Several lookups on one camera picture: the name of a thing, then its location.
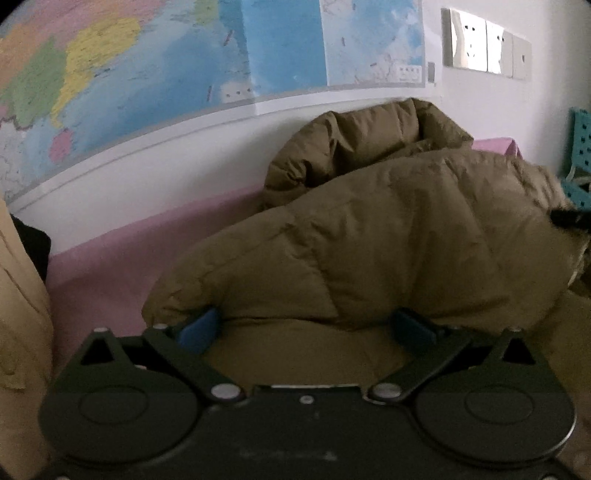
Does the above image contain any beige garment at left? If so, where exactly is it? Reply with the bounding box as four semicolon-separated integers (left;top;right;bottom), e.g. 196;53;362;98
1;203;53;479

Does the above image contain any colourful wall map poster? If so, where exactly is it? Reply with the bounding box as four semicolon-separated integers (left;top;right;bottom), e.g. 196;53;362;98
1;0;425;199

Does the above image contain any teal plastic basket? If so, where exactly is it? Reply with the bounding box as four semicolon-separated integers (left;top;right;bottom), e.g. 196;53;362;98
561;109;591;211

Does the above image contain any pink bed sheet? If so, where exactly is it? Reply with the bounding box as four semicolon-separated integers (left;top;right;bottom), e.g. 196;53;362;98
48;150;510;383

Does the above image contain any white wall socket panel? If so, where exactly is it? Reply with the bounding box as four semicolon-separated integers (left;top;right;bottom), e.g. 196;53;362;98
442;8;533;81

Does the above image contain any brown puffer jacket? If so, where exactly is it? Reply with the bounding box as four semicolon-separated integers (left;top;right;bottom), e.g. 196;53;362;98
142;100;590;393

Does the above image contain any black garment at left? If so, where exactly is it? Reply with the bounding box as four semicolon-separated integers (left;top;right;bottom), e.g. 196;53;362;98
11;215;51;282

